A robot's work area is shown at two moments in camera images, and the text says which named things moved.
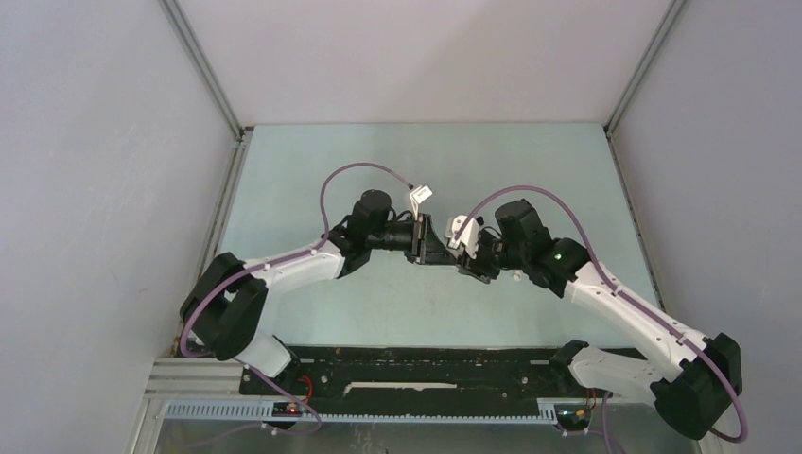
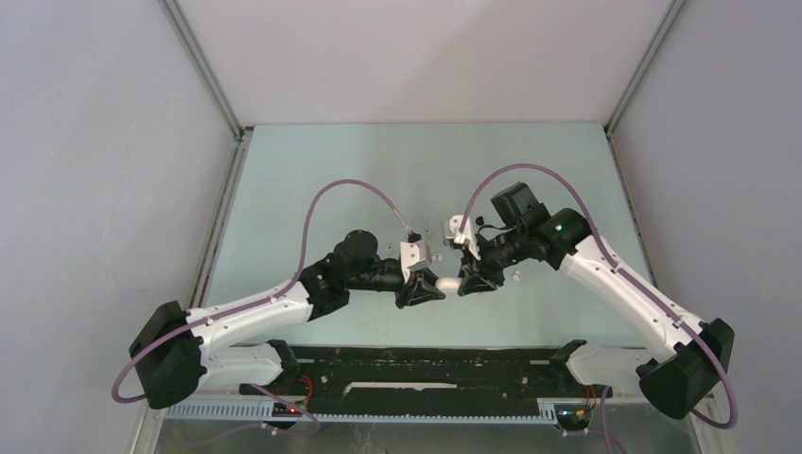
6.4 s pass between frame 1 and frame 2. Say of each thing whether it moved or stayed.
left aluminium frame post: stayed
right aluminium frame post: stayed
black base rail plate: stayed
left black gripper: moved
